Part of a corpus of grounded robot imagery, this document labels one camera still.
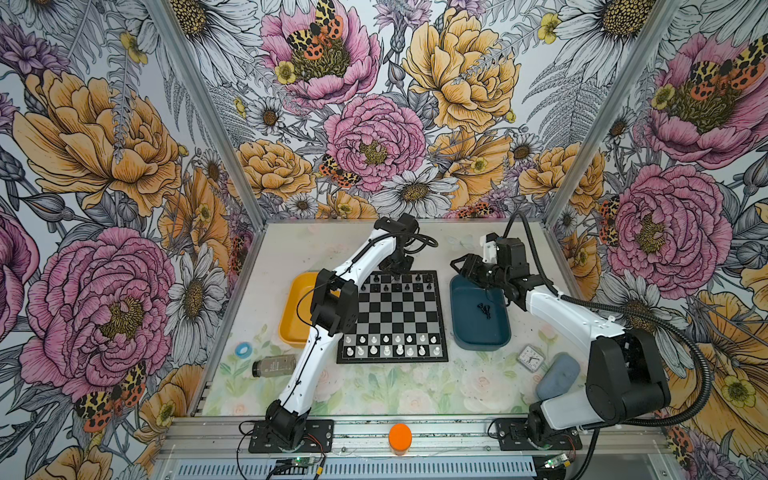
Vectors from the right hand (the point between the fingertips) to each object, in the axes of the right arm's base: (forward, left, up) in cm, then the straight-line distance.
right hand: (456, 273), depth 87 cm
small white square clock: (-20, -20, -14) cm, 31 cm away
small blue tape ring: (-15, +62, -14) cm, 65 cm away
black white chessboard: (-8, +17, -13) cm, 22 cm away
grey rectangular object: (-21, +51, -10) cm, 56 cm away
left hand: (+5, +18, -9) cm, 21 cm away
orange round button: (-39, +18, -4) cm, 43 cm away
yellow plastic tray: (-22, +37, +17) cm, 47 cm away
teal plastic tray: (-6, -9, -15) cm, 18 cm away
